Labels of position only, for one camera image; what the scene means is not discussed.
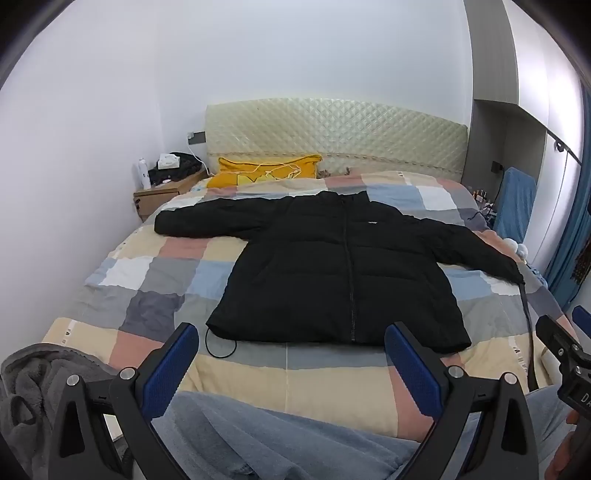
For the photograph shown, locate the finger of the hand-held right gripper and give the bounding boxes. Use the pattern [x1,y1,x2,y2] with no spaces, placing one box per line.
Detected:
[536,307,591,370]

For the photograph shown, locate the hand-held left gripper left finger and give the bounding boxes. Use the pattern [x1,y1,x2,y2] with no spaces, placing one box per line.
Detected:
[48,322,200,480]

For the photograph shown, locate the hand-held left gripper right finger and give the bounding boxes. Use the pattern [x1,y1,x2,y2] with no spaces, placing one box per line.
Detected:
[385,322,539,480]

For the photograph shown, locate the black puffer jacket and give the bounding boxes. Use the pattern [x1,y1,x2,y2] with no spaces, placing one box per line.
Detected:
[154,190,526,355]

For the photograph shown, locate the person's right hand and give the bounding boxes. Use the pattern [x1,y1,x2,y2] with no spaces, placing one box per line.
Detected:
[551,407,583,480]

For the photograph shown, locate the checked patchwork quilt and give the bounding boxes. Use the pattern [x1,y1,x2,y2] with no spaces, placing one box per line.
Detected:
[41,170,575,439]

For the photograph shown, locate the blue curtain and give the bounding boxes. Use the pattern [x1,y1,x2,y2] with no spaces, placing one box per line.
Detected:
[544,85,591,315]

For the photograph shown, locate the white plush toy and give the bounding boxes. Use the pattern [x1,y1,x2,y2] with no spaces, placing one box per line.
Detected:
[503,239,530,263]

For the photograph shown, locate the grey fleece cloth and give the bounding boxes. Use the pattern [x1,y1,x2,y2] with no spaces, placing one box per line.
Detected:
[0,342,122,478]

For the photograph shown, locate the blue cloth over chair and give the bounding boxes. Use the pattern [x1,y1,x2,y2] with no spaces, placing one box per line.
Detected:
[491,167,537,244]

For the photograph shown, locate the black bag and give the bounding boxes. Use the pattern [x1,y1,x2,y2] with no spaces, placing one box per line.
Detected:
[148,151,204,186]

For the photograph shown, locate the yellow pillow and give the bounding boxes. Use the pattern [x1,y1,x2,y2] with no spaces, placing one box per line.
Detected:
[206,154,323,189]

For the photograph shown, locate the cream quilted headboard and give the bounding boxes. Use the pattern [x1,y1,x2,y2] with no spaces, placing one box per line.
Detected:
[204,96,469,184]

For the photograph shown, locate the grey built-in wardrobe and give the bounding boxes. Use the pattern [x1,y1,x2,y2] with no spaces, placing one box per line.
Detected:
[463,0,583,250]

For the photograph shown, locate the black strap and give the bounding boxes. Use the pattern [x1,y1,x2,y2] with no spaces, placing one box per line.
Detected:
[519,274,540,392]

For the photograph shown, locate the white charging cable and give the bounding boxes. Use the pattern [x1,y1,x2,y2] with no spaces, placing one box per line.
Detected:
[187,134,211,177]

